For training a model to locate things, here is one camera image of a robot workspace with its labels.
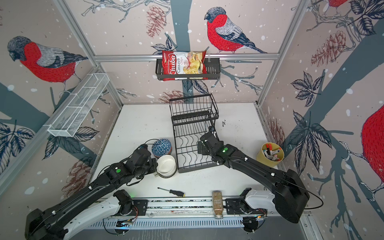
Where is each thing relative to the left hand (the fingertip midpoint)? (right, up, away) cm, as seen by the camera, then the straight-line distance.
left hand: (158, 164), depth 77 cm
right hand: (+24, +8, +6) cm, 26 cm away
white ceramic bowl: (+4, -2, +4) cm, 6 cm away
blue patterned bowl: (-2, +6, +13) cm, 15 cm away
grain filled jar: (+30, -17, -7) cm, 35 cm away
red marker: (+61, +8, +5) cm, 62 cm away
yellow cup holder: (+63, +4, +7) cm, 63 cm away
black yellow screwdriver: (+11, -15, 0) cm, 19 cm away
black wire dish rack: (+17, +25, +18) cm, 35 cm away
